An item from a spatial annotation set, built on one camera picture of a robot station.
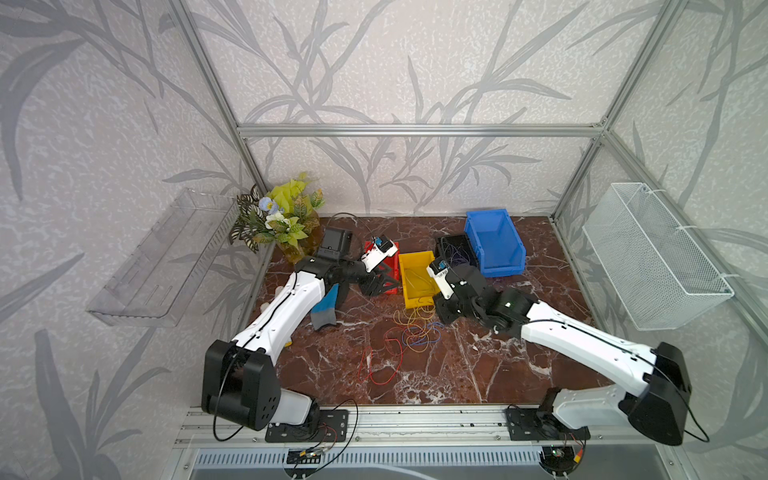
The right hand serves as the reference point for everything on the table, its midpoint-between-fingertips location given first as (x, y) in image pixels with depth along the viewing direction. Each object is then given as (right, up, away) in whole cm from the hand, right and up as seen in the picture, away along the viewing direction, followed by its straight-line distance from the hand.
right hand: (434, 295), depth 78 cm
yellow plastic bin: (-4, +1, +14) cm, 14 cm away
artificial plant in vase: (-43, +21, +11) cm, 49 cm away
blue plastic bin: (+27, +14, +31) cm, 43 cm away
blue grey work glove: (-32, -8, +12) cm, 35 cm away
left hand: (-11, +5, +1) cm, 12 cm away
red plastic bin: (-11, +7, +3) cm, 14 cm away
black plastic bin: (+10, +11, +25) cm, 29 cm away
